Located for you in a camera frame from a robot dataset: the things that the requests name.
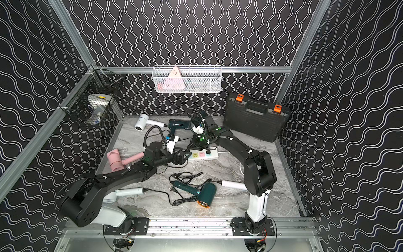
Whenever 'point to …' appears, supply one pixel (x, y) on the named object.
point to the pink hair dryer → (115, 161)
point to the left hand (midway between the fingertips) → (186, 149)
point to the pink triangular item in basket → (174, 83)
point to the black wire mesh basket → (98, 81)
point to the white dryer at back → (144, 119)
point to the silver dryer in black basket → (97, 102)
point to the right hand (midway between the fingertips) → (189, 146)
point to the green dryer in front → (205, 191)
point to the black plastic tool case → (258, 119)
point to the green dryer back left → (175, 124)
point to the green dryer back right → (203, 114)
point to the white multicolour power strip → (203, 154)
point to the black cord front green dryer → (184, 178)
